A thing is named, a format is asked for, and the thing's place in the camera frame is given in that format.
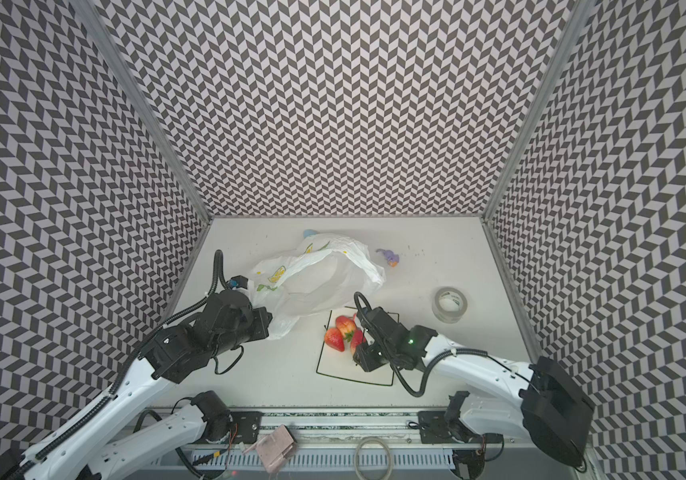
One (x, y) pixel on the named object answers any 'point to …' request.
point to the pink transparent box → (273, 448)
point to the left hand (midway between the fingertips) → (272, 320)
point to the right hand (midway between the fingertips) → (364, 365)
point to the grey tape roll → (449, 304)
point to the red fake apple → (334, 339)
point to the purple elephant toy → (393, 259)
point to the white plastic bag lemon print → (326, 275)
